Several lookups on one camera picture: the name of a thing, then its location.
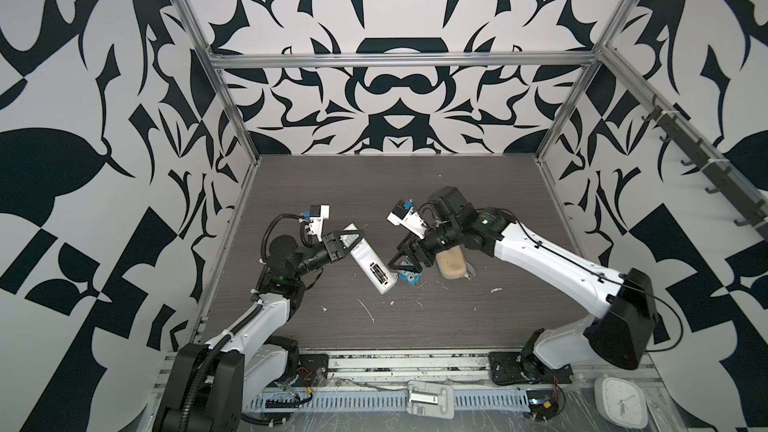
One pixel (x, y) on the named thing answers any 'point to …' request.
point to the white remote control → (371, 262)
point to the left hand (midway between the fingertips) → (365, 230)
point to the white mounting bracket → (430, 399)
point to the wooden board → (451, 263)
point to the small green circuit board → (543, 404)
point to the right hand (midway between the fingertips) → (397, 255)
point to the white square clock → (622, 401)
